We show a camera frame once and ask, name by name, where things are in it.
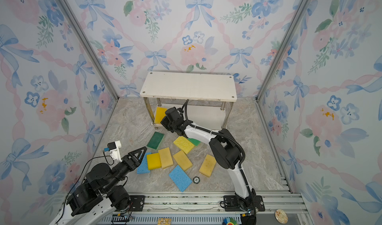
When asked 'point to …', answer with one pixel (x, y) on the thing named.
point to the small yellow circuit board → (164, 221)
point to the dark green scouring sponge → (155, 141)
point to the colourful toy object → (229, 221)
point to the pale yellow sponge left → (165, 157)
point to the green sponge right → (195, 142)
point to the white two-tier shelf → (203, 97)
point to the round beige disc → (281, 216)
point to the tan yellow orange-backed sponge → (208, 165)
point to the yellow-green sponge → (184, 144)
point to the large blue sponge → (181, 178)
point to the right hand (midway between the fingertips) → (160, 119)
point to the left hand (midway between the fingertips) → (144, 149)
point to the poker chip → (196, 179)
